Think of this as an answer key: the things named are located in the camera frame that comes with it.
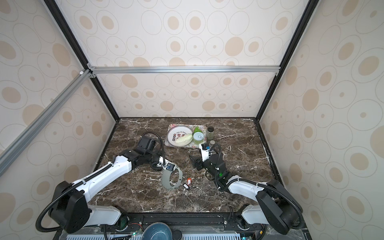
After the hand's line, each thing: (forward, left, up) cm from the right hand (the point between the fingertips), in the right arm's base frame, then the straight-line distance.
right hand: (195, 153), depth 83 cm
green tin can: (+18, -2, -9) cm, 20 cm away
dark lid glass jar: (+20, -10, -7) cm, 23 cm away
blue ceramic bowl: (-35, +18, -12) cm, 41 cm away
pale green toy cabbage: (+17, +8, -11) cm, 22 cm away
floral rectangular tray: (+31, -6, -14) cm, 35 cm away
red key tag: (-10, +4, -15) cm, 18 cm away
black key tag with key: (-13, +6, -14) cm, 20 cm away
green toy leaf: (+23, -1, -6) cm, 24 cm away
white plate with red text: (+26, +14, -13) cm, 32 cm away
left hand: (-2, +12, +1) cm, 12 cm away
